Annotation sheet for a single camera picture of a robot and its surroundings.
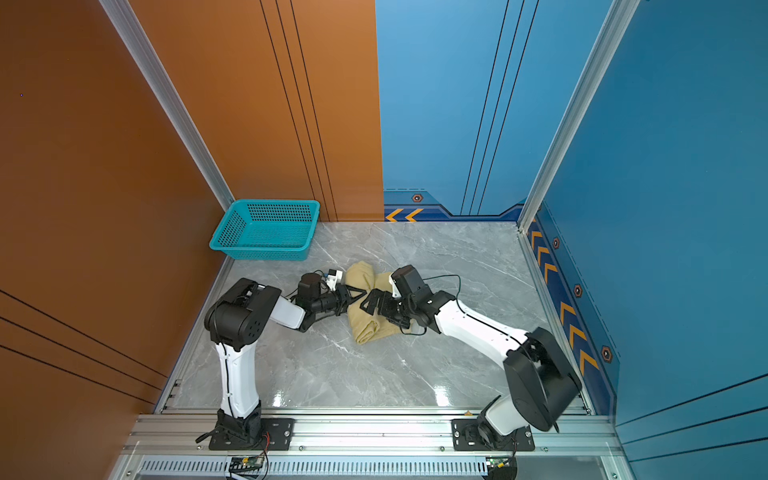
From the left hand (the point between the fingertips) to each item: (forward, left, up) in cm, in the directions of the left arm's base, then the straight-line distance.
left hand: (366, 291), depth 96 cm
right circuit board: (-46, -35, -6) cm, 58 cm away
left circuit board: (-46, +26, -7) cm, 53 cm away
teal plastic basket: (+31, +43, -4) cm, 53 cm away
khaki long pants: (-15, -2, +5) cm, 16 cm away
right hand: (-12, -3, +8) cm, 15 cm away
